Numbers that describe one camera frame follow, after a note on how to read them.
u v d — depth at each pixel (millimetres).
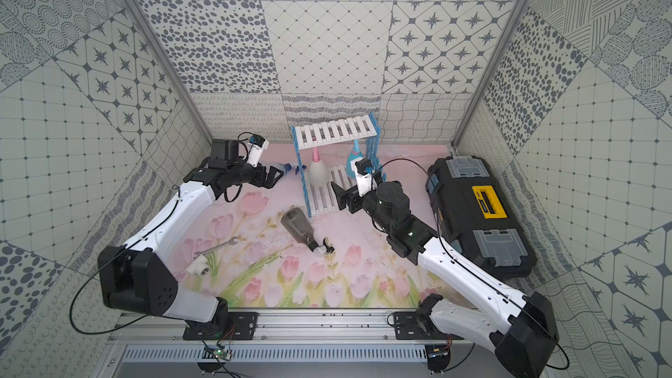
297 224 910
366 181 609
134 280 415
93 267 671
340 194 617
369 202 614
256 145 731
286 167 1092
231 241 903
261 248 888
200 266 834
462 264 464
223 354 699
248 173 721
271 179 764
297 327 745
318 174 983
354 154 994
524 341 368
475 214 781
